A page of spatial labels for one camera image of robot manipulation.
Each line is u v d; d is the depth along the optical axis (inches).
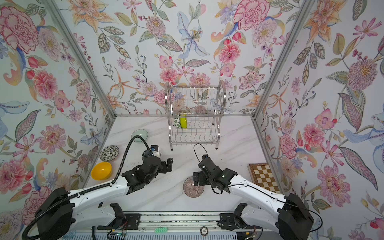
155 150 28.3
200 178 28.3
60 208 16.1
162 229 27.8
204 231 28.3
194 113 49.5
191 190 32.5
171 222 29.7
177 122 39.5
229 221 29.0
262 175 34.1
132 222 29.4
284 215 16.0
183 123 40.4
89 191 18.6
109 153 38.5
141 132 40.9
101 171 34.8
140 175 24.4
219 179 22.7
